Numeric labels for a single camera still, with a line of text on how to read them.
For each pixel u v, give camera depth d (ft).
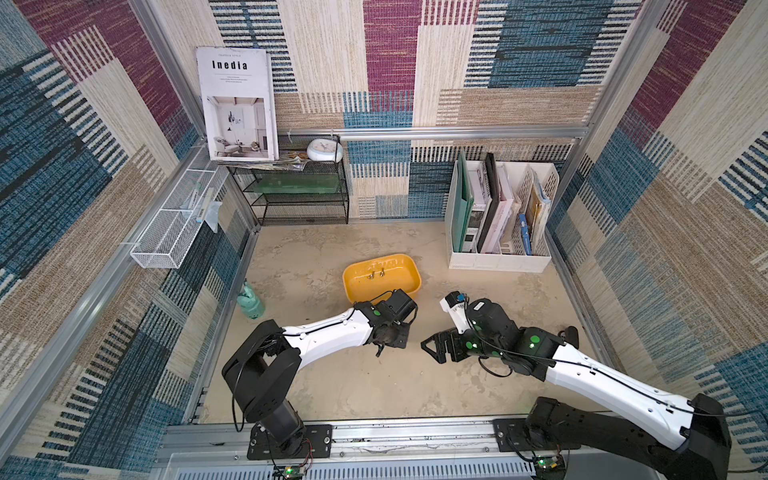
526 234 3.10
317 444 2.39
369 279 3.42
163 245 2.93
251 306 2.99
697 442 1.28
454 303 2.25
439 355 2.16
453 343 2.13
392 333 2.10
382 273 3.44
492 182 2.94
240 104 2.53
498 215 2.86
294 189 3.11
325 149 2.94
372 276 3.44
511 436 2.40
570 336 2.81
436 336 2.16
